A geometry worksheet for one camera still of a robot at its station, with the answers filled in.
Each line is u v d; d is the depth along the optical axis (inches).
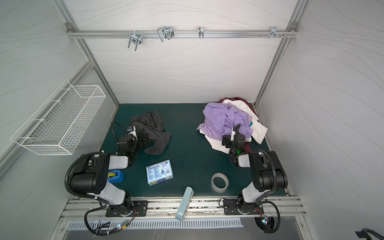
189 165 33.8
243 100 42.8
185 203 29.2
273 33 30.1
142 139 33.9
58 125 26.6
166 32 30.1
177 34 30.8
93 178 17.6
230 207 28.8
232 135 33.6
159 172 31.5
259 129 40.8
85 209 29.5
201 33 30.8
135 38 31.1
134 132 33.0
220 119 37.6
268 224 28.7
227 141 34.0
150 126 38.3
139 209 29.0
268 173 17.8
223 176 31.9
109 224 28.2
